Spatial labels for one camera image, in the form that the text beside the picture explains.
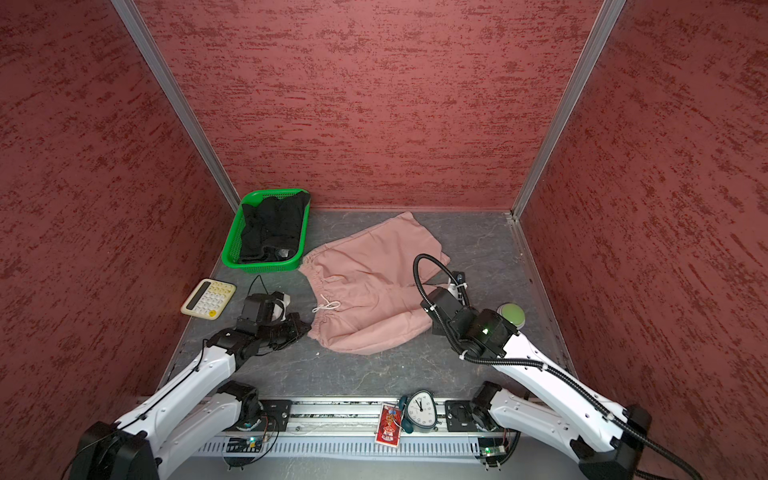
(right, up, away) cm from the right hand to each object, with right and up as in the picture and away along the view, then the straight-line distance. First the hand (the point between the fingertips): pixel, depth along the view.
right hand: (446, 318), depth 74 cm
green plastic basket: (-69, +18, +25) cm, 76 cm away
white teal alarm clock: (-7, -22, -3) cm, 23 cm away
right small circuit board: (+11, -31, -4) cm, 33 cm away
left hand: (-37, -7, +9) cm, 39 cm away
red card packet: (-15, -25, -3) cm, 30 cm away
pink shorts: (-23, +3, +20) cm, 31 cm away
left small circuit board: (-48, -29, -4) cm, 57 cm away
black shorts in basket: (-60, +24, +35) cm, 73 cm away
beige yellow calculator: (-72, +1, +18) cm, 75 cm away
